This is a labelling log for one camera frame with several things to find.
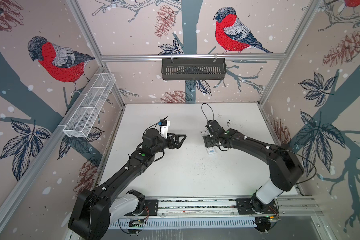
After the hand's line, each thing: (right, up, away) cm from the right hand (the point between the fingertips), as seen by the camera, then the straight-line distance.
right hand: (209, 141), depth 91 cm
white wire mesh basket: (-67, +12, -19) cm, 71 cm away
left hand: (-18, +5, -15) cm, 24 cm away
